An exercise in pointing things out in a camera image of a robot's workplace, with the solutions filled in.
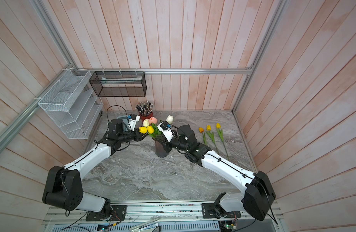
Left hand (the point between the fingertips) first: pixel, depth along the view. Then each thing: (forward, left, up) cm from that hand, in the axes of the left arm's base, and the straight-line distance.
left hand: (149, 133), depth 83 cm
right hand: (-7, -6, +7) cm, 12 cm away
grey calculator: (-4, +9, +14) cm, 17 cm away
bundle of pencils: (+22, +6, -1) cm, 23 cm away
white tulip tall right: (+1, -13, +12) cm, 17 cm away
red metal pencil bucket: (+19, +4, -7) cm, 21 cm away
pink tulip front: (0, -4, +12) cm, 12 cm away
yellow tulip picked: (+13, -49, -17) cm, 53 cm away
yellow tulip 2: (-6, +1, +12) cm, 13 cm away
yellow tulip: (+12, -42, -18) cm, 47 cm away
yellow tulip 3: (-5, -3, +10) cm, 12 cm away
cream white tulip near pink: (-2, 0, +11) cm, 12 cm away
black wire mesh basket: (+39, +25, +7) cm, 46 cm away
